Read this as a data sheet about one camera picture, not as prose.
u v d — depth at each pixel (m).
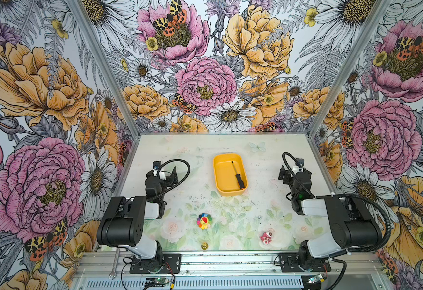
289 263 0.74
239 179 0.99
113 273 0.73
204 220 0.84
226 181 1.00
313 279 0.72
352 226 0.45
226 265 0.76
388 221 0.42
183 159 0.78
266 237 0.76
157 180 0.76
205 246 0.76
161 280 0.71
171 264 0.75
